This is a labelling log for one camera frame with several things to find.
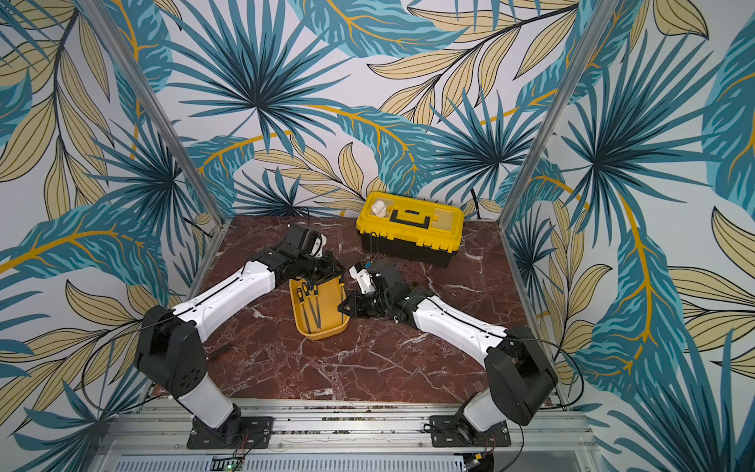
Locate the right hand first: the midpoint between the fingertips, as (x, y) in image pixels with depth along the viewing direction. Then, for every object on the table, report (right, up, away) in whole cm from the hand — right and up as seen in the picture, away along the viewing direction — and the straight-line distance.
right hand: (339, 308), depth 79 cm
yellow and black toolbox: (+21, +22, +18) cm, 36 cm away
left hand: (+1, +9, +5) cm, 10 cm away
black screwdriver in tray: (-16, +1, +19) cm, 24 cm away
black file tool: (-10, +1, +19) cm, 22 cm away
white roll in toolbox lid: (+11, +29, +16) cm, 35 cm away
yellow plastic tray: (-5, +1, +19) cm, 20 cm away
